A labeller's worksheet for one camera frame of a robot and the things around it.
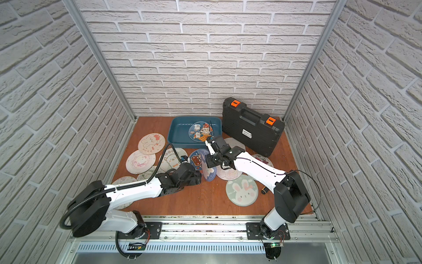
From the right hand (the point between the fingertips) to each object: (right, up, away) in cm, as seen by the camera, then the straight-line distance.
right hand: (210, 160), depth 84 cm
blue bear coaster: (-9, -2, +13) cm, 16 cm away
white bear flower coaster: (-18, +2, -9) cm, 20 cm away
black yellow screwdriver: (+29, -16, +1) cm, 33 cm away
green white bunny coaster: (+17, -17, +3) cm, 25 cm away
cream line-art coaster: (-36, -10, +8) cm, 39 cm away
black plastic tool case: (+22, +17, +3) cm, 28 cm away
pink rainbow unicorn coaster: (-45, -4, +13) cm, 47 cm away
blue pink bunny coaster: (0, -7, -1) cm, 7 cm away
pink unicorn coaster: (+11, -9, +8) cm, 16 cm away
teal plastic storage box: (-23, +16, +27) cm, 39 cm away
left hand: (-6, -8, +2) cm, 10 cm away
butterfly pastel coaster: (-49, -12, +6) cm, 51 cm away
